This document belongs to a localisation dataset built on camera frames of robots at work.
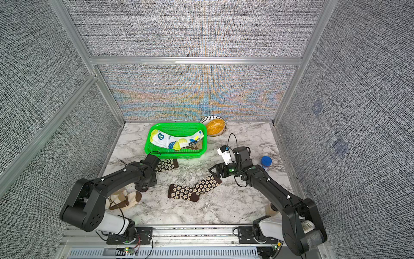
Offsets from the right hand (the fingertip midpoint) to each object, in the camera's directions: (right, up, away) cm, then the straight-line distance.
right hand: (214, 165), depth 82 cm
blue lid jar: (+29, 0, +8) cm, 31 cm away
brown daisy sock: (-28, -3, +16) cm, 32 cm away
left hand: (-34, -11, +8) cm, 37 cm away
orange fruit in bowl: (+2, +21, +27) cm, 34 cm away
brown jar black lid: (+25, -19, -8) cm, 33 cm away
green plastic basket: (-25, +19, +36) cm, 47 cm away
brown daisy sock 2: (-11, -16, +4) cm, 20 cm away
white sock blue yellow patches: (-33, +13, +19) cm, 40 cm away
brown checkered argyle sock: (-12, +11, +20) cm, 25 cm away
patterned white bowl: (-4, +27, +36) cm, 45 cm away
